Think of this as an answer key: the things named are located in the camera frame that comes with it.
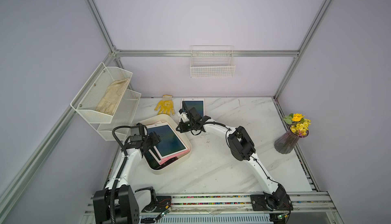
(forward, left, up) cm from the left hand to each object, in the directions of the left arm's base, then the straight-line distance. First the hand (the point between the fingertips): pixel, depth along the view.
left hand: (157, 140), depth 86 cm
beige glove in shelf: (+16, +22, +21) cm, 34 cm away
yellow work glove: (+35, +1, -9) cm, 36 cm away
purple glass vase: (-2, -74, +2) cm, 74 cm away
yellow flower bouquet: (0, -75, +16) cm, 76 cm away
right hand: (+11, -10, -7) cm, 16 cm away
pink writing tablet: (+8, -4, -7) cm, 12 cm away
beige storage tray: (+12, -10, -2) cm, 16 cm away
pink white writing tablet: (+39, -23, -10) cm, 46 cm away
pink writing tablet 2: (-8, -6, +1) cm, 10 cm away
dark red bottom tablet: (-12, 0, -3) cm, 13 cm away
